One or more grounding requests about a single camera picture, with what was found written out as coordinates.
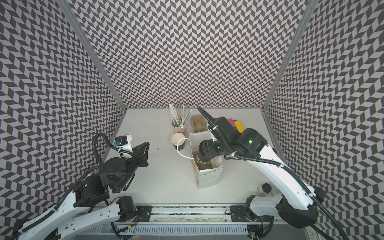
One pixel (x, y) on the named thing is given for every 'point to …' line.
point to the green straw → (185, 118)
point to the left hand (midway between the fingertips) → (149, 145)
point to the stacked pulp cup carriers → (198, 122)
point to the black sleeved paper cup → (175, 137)
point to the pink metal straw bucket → (175, 130)
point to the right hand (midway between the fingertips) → (211, 152)
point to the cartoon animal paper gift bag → (208, 174)
